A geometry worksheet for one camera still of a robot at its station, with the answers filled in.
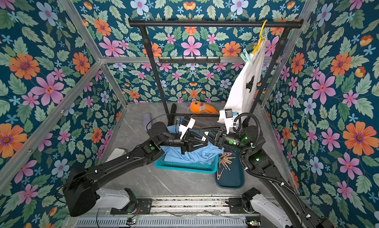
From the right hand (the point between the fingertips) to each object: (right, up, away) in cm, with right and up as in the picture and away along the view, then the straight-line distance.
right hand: (205, 128), depth 56 cm
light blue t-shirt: (+2, -17, +26) cm, 31 cm away
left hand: (0, -7, +1) cm, 7 cm away
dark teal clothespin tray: (+16, -29, +28) cm, 43 cm away
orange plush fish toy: (-4, +11, +51) cm, 52 cm away
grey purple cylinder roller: (-42, +3, +52) cm, 67 cm away
